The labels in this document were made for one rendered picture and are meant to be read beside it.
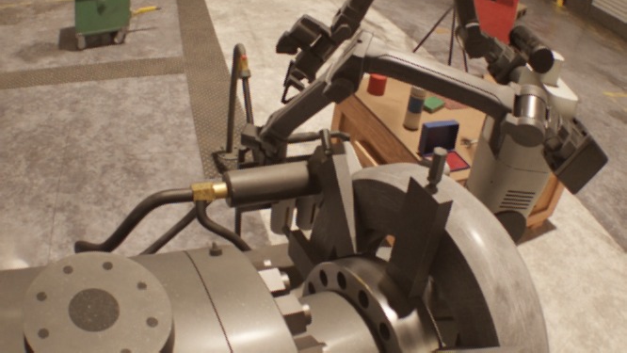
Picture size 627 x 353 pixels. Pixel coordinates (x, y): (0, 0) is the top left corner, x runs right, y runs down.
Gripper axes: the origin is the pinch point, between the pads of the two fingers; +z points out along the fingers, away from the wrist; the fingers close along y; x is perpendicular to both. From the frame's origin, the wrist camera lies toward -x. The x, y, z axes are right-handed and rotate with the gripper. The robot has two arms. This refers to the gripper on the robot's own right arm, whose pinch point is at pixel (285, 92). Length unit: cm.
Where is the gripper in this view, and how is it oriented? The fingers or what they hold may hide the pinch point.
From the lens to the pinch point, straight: 137.4
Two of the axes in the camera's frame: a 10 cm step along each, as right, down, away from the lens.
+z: -6.1, 6.7, 4.3
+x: 7.9, 5.2, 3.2
